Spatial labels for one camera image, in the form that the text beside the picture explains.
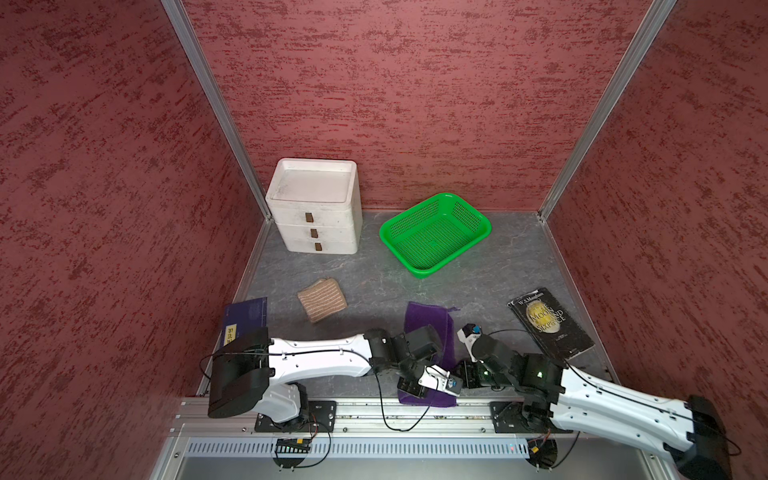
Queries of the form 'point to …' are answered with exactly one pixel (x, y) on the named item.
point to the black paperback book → (551, 327)
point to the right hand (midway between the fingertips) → (452, 380)
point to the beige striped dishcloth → (322, 299)
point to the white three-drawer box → (317, 205)
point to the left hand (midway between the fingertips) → (429, 379)
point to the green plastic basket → (429, 233)
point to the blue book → (242, 318)
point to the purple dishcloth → (441, 320)
